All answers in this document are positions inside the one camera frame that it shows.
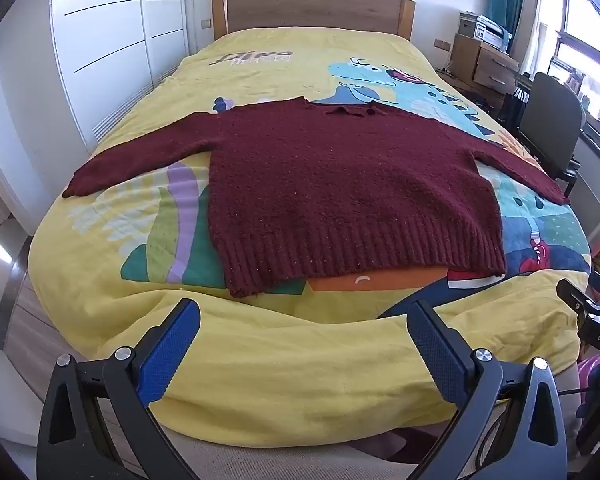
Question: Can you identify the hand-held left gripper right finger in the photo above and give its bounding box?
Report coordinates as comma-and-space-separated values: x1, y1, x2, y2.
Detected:
406, 300, 568, 480

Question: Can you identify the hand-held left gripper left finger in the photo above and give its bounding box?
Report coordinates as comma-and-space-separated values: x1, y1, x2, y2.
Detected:
36, 298, 202, 480

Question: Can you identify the maroon knit sweater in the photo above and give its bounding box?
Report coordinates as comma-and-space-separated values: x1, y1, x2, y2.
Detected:
62, 96, 572, 298

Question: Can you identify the pink toy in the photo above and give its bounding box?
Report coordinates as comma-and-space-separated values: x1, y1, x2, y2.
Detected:
576, 354, 600, 407

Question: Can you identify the yellow dinosaur print duvet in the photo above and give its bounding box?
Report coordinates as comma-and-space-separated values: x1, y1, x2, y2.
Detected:
27, 27, 593, 448

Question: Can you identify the white desk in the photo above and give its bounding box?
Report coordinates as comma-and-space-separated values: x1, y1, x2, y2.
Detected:
570, 122, 600, 217

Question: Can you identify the grey office chair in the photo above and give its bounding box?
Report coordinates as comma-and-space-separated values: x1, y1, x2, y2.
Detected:
517, 71, 588, 197

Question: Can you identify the wooden dresser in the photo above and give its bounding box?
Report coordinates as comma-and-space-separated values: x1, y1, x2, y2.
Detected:
450, 34, 521, 96

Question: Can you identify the large window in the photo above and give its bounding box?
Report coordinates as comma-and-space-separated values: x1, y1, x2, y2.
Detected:
550, 0, 600, 83

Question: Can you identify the white printer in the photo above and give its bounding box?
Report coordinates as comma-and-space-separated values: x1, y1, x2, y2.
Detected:
475, 16, 512, 54

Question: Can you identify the grey storage box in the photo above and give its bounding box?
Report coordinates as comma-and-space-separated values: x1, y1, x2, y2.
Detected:
457, 11, 481, 38

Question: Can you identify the white wardrobe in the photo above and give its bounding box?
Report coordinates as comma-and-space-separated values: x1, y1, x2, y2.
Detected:
0, 0, 191, 223

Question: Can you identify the wooden headboard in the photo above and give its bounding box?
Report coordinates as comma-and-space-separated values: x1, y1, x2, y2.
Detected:
211, 0, 417, 42

